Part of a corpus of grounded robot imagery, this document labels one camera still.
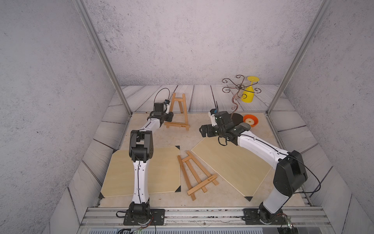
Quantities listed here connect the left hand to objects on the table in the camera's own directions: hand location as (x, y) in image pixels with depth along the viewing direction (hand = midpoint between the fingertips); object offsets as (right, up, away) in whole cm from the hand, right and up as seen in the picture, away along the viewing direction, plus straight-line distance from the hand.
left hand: (172, 112), depth 110 cm
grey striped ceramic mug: (+54, -9, -3) cm, 54 cm away
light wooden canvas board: (+46, -36, -19) cm, 61 cm away
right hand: (+23, -10, -24) cm, 35 cm away
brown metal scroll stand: (+45, +13, -18) cm, 50 cm away
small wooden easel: (+10, -9, -3) cm, 14 cm away
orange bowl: (+59, -5, +1) cm, 59 cm away
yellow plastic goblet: (+52, +11, -10) cm, 55 cm away
